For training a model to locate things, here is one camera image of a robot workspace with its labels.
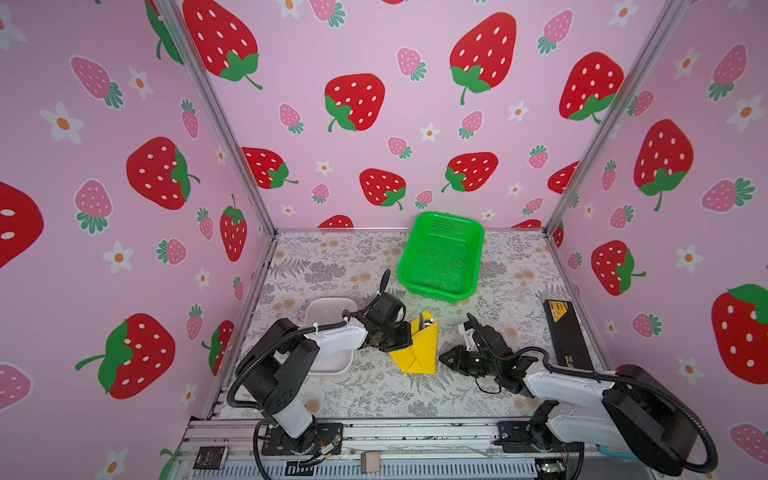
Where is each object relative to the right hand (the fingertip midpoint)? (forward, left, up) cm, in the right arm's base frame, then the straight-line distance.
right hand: (437, 360), depth 84 cm
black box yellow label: (+11, -39, -2) cm, 41 cm away
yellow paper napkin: (+1, +5, -2) cm, 5 cm away
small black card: (-30, +53, 0) cm, 61 cm away
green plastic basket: (+42, 0, -3) cm, 42 cm away
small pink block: (-26, +15, -1) cm, 30 cm away
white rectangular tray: (+12, +35, +2) cm, 37 cm away
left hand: (+5, +6, 0) cm, 8 cm away
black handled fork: (+13, +3, -3) cm, 14 cm away
